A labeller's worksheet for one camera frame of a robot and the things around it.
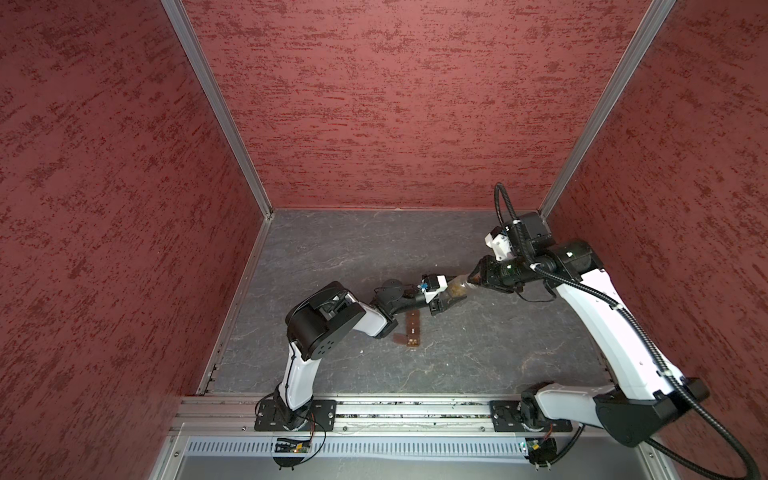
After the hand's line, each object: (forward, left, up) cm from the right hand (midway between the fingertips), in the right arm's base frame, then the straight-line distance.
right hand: (474, 287), depth 70 cm
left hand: (+4, +1, -8) cm, 9 cm away
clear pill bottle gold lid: (+3, +3, -3) cm, 5 cm away
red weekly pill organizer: (-2, +14, -25) cm, 28 cm away
